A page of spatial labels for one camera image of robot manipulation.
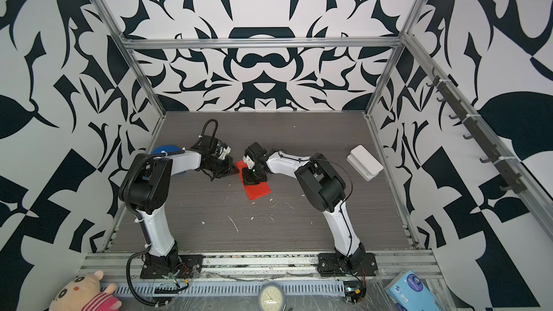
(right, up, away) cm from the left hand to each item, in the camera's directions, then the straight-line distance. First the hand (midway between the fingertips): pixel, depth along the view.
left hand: (239, 167), depth 97 cm
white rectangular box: (+54, +3, -3) cm, 54 cm away
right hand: (+3, -6, -4) cm, 7 cm away
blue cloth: (-37, +8, +10) cm, 39 cm away
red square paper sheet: (+7, -9, -7) cm, 13 cm away
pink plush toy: (-39, -32, -33) cm, 60 cm away
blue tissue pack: (+56, -33, -31) cm, 72 cm away
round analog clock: (+15, -34, -32) cm, 49 cm away
